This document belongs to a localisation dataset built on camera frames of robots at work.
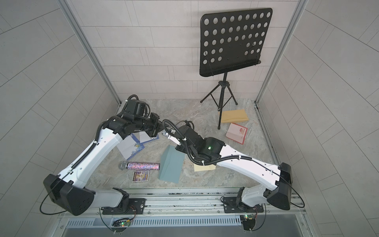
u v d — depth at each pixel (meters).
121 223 0.66
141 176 0.79
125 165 0.81
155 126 0.62
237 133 0.99
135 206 0.71
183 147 0.60
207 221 0.68
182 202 0.73
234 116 1.08
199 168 0.84
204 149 0.47
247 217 0.69
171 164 0.85
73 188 0.37
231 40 0.68
